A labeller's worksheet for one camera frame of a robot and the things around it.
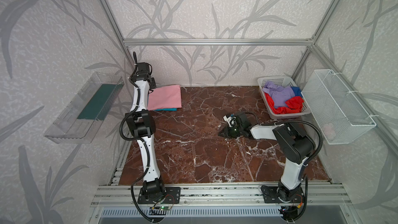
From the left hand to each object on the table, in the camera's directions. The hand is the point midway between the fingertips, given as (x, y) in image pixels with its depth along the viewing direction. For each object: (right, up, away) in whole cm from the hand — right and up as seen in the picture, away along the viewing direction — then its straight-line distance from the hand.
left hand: (149, 79), depth 100 cm
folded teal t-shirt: (+10, -20, +6) cm, 23 cm away
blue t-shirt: (+99, -8, +6) cm, 100 cm away
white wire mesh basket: (+93, -19, -37) cm, 102 cm away
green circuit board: (+18, -63, -29) cm, 72 cm away
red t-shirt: (+94, -17, -1) cm, 95 cm away
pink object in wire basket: (+96, -28, -26) cm, 104 cm away
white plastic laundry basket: (+93, +1, +16) cm, 94 cm away
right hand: (+45, -32, -6) cm, 55 cm away
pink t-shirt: (+7, -12, +9) cm, 16 cm away
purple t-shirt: (+88, -10, +7) cm, 89 cm away
